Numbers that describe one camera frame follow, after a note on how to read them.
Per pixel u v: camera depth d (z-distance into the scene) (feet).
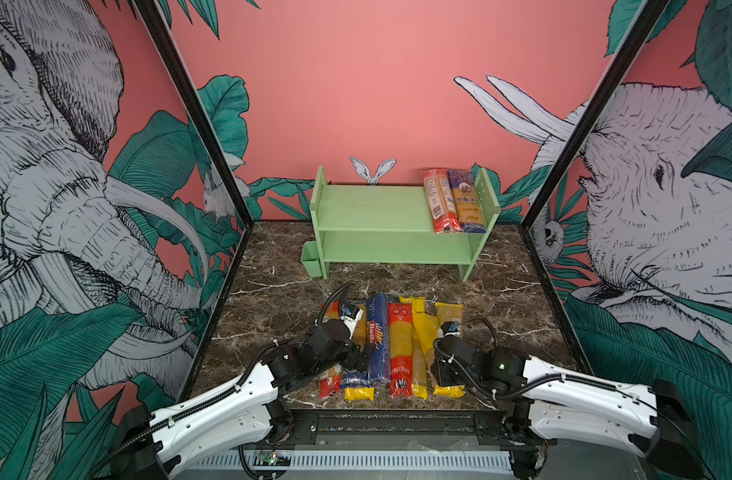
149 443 1.34
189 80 2.70
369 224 2.70
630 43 2.43
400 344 2.70
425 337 2.82
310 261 3.20
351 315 2.21
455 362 1.87
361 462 2.30
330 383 2.56
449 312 3.05
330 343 1.83
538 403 2.11
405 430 2.45
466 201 2.81
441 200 2.75
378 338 2.68
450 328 2.35
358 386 2.50
